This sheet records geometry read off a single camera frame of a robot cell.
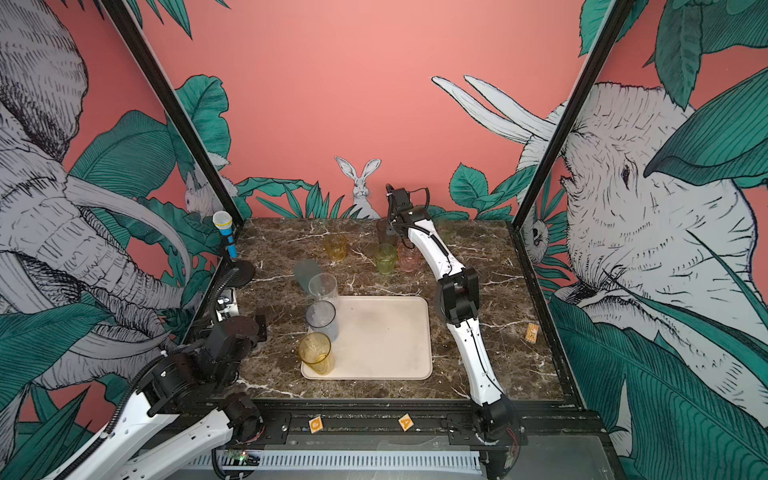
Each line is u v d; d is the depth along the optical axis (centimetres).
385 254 106
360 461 70
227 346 49
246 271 108
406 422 75
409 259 110
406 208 80
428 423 77
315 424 74
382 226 104
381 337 90
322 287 90
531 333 90
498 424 65
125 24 70
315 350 79
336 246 108
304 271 103
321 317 83
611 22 70
